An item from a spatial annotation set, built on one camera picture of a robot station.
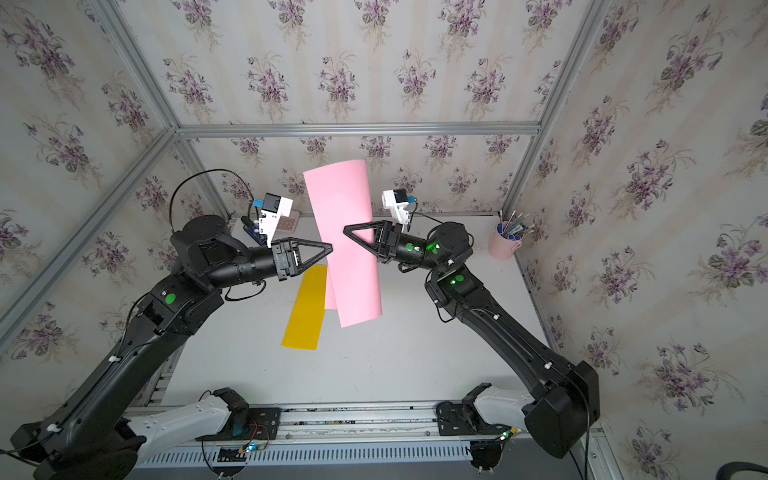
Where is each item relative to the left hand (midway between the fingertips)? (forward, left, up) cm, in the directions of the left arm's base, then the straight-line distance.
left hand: (332, 253), depth 53 cm
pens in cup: (+37, -56, -33) cm, 75 cm away
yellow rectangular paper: (+7, +14, -43) cm, 46 cm away
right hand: (+2, -3, +1) cm, 4 cm away
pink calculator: (+48, +27, -42) cm, 70 cm away
